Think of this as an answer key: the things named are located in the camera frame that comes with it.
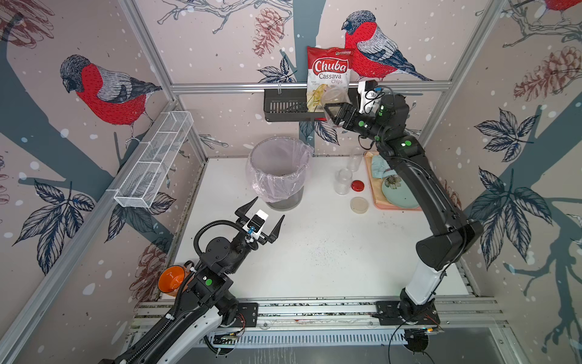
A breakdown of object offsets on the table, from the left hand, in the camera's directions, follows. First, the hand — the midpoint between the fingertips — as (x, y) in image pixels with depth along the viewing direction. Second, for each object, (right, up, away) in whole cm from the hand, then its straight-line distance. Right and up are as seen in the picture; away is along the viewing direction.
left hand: (270, 202), depth 65 cm
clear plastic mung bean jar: (+37, +16, +45) cm, 60 cm away
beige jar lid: (+36, -5, +35) cm, 51 cm away
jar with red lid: (+30, +4, +39) cm, 50 cm away
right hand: (+18, +29, +3) cm, 34 cm away
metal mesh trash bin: (+5, -5, +30) cm, 31 cm away
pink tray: (+46, -4, +36) cm, 59 cm away
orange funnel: (-34, -26, +7) cm, 43 cm away
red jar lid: (+38, +3, +44) cm, 58 cm away
